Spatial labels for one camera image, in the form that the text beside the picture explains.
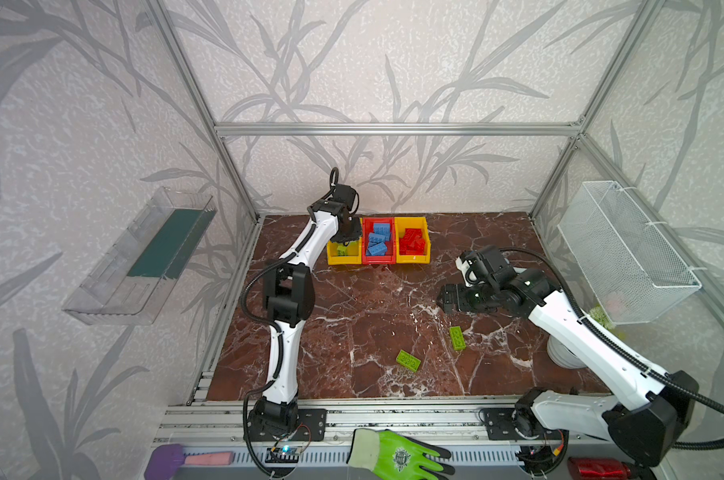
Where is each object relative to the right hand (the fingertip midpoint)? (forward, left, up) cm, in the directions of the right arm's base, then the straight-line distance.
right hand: (451, 291), depth 77 cm
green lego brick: (+25, +32, -15) cm, 44 cm away
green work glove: (-34, +16, -17) cm, 41 cm away
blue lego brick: (+35, +18, -14) cm, 42 cm away
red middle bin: (+36, +23, -14) cm, 45 cm away
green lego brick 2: (-6, -4, -17) cm, 19 cm away
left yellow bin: (+23, +28, -14) cm, 39 cm away
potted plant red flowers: (-5, -38, -4) cm, 39 cm away
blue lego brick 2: (+26, +19, -15) cm, 36 cm away
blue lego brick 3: (+33, +20, -17) cm, 42 cm away
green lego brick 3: (-12, +11, -18) cm, 24 cm away
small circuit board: (-33, +42, -20) cm, 57 cm away
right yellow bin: (+38, +10, -15) cm, 42 cm away
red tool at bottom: (-36, -30, -20) cm, 51 cm away
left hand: (+28, +26, -5) cm, 39 cm away
